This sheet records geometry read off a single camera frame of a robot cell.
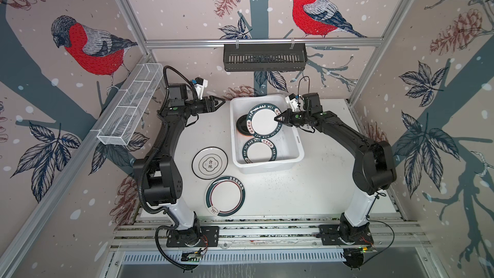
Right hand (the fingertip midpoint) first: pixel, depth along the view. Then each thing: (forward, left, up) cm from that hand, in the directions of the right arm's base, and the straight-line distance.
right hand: (275, 120), depth 88 cm
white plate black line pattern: (-14, +32, -18) cm, 40 cm away
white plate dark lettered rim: (0, +6, -2) cm, 7 cm away
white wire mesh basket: (-6, +60, +14) cm, 62 cm away
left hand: (0, +24, +12) cm, 27 cm away
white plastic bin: (-7, -8, -17) cm, 20 cm away
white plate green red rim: (-29, +22, -19) cm, 41 cm away
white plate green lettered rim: (-6, +7, -18) cm, 20 cm away
